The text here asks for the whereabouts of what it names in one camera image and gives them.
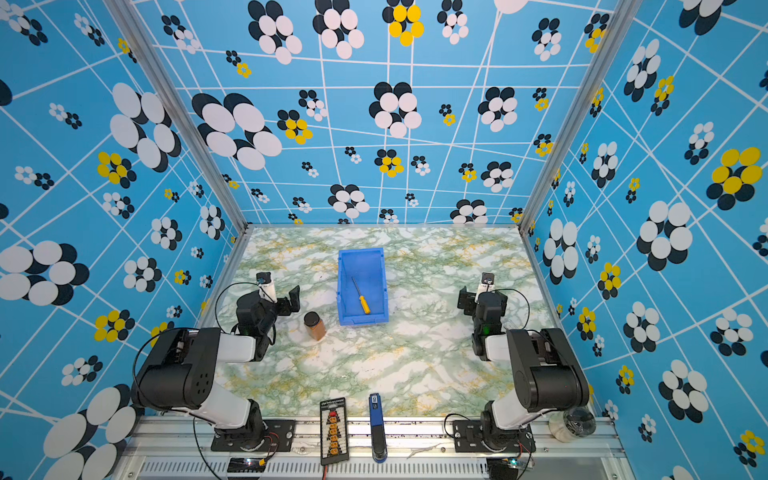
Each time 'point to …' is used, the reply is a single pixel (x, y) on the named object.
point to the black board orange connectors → (333, 431)
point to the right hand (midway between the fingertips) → (485, 289)
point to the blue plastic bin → (361, 287)
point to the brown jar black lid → (315, 324)
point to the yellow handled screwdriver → (363, 300)
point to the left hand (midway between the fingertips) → (285, 286)
